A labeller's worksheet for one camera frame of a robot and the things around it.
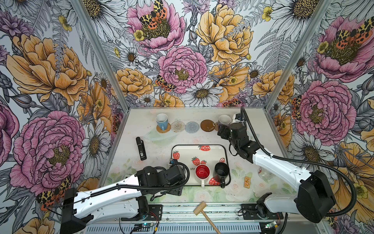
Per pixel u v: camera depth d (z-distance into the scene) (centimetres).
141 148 96
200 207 74
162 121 100
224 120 104
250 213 73
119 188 45
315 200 41
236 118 73
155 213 74
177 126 110
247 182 83
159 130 107
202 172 85
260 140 104
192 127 109
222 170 85
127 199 47
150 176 50
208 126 109
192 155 94
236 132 62
